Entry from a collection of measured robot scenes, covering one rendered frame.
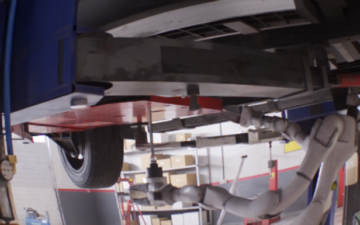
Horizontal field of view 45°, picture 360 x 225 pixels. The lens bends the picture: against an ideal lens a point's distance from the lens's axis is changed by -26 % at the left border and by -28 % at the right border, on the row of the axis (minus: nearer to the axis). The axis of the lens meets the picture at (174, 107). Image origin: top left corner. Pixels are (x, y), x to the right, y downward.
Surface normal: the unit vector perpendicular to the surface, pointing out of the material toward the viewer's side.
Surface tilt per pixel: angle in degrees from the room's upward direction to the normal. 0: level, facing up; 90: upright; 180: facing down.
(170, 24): 91
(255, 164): 90
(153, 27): 91
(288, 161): 90
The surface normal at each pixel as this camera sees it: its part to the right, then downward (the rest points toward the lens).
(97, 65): 0.65, -0.17
